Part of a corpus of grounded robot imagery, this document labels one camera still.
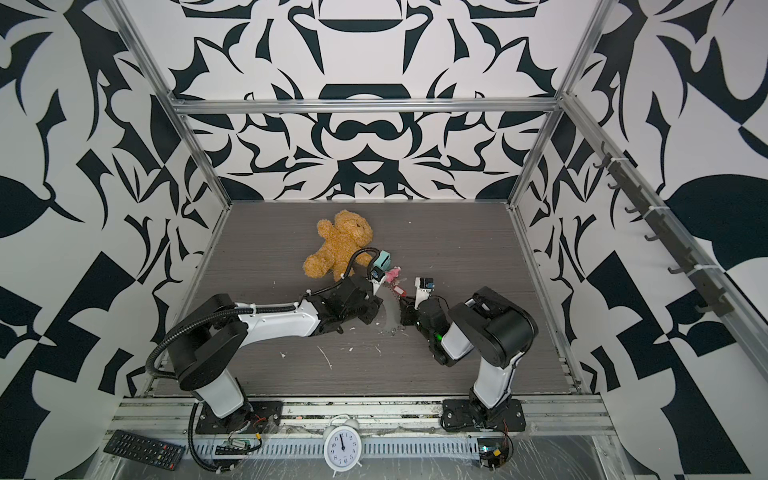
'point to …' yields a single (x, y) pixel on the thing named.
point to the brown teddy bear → (349, 233)
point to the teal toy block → (384, 260)
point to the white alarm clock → (343, 443)
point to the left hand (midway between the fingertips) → (380, 293)
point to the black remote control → (144, 449)
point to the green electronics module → (492, 452)
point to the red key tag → (397, 289)
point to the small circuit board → (237, 446)
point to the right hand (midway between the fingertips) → (402, 298)
